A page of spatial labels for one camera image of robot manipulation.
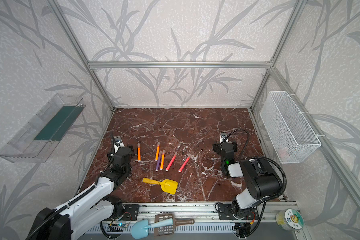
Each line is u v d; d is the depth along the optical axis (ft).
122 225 2.31
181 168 2.91
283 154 2.38
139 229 2.24
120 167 2.08
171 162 2.98
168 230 2.28
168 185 2.66
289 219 2.13
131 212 2.39
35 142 2.09
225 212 2.40
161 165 2.92
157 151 3.12
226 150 2.31
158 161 2.99
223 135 2.63
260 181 1.48
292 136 2.00
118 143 2.27
